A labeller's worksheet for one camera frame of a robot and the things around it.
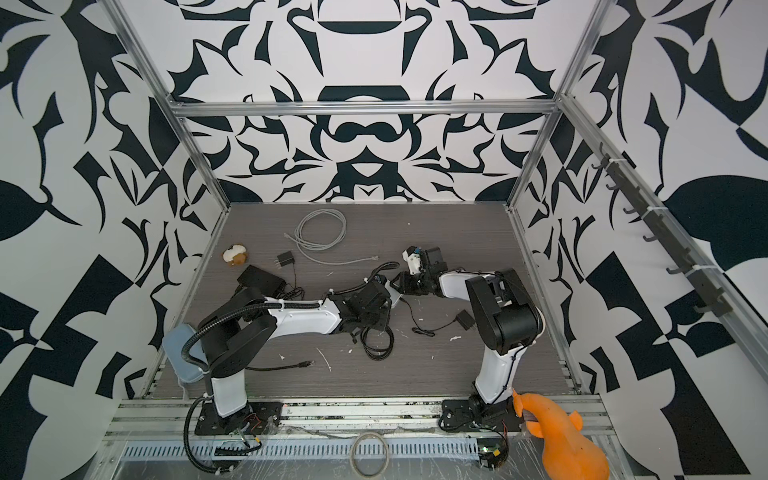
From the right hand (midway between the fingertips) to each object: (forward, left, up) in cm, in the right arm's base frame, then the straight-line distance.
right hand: (397, 283), depth 96 cm
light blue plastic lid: (-17, +65, -1) cm, 67 cm away
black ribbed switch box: (+2, +42, -3) cm, 42 cm away
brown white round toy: (+10, +54, +2) cm, 55 cm away
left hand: (-10, +2, 0) cm, 10 cm away
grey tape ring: (-44, +4, 0) cm, 44 cm away
